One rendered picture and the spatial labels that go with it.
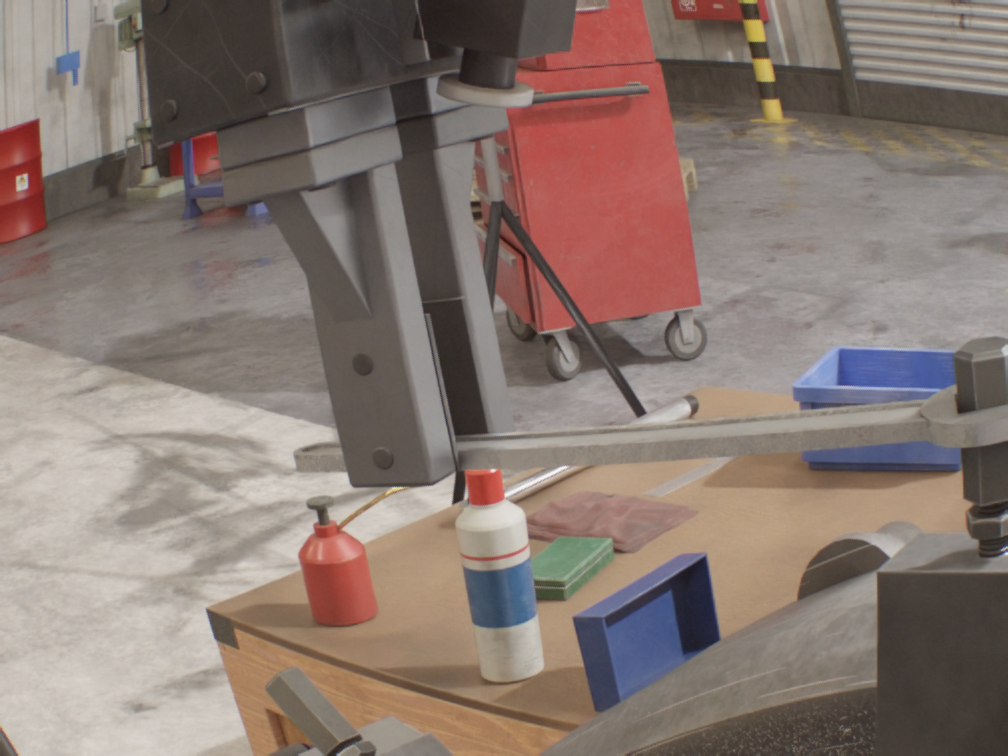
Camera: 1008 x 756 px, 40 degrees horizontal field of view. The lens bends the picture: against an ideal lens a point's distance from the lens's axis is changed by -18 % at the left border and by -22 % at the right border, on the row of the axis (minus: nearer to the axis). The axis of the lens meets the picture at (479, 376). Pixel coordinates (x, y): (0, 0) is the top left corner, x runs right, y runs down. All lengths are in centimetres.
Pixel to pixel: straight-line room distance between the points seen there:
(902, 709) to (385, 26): 23
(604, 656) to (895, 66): 914
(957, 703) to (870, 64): 1024
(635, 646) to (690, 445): 116
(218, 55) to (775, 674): 26
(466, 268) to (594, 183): 393
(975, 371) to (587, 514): 168
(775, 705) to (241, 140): 23
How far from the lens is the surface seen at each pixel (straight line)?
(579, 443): 41
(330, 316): 42
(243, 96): 37
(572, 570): 183
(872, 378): 224
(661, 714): 52
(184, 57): 38
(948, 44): 1012
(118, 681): 293
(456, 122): 44
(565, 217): 436
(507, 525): 156
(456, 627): 179
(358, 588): 182
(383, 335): 41
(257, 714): 196
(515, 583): 158
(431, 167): 43
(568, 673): 163
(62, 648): 313
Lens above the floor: 117
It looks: 14 degrees down
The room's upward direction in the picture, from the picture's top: 8 degrees counter-clockwise
